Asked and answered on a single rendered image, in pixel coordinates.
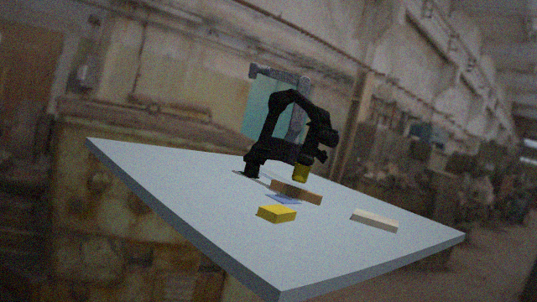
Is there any yellow rectangular block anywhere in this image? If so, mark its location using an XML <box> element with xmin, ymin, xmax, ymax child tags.
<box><xmin>257</xmin><ymin>204</ymin><xmax>297</xmax><ymax>224</ymax></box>

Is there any yellow cup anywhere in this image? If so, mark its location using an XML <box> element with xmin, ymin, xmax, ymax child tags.
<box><xmin>292</xmin><ymin>162</ymin><xmax>312</xmax><ymax>184</ymax></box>

